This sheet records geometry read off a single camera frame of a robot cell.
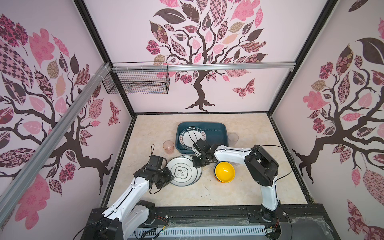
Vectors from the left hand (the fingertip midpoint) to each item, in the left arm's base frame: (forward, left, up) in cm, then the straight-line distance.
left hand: (173, 180), depth 82 cm
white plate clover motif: (+6, -5, -2) cm, 8 cm away
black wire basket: (+54, +25, +28) cm, 66 cm away
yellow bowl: (+3, -29, +4) cm, 29 cm away
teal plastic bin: (+35, -28, -3) cm, 45 cm away
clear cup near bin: (+29, -38, +1) cm, 48 cm away
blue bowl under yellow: (+1, -23, +5) cm, 24 cm away
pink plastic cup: (+22, +6, -1) cm, 23 cm away
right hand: (+11, -11, -2) cm, 15 cm away
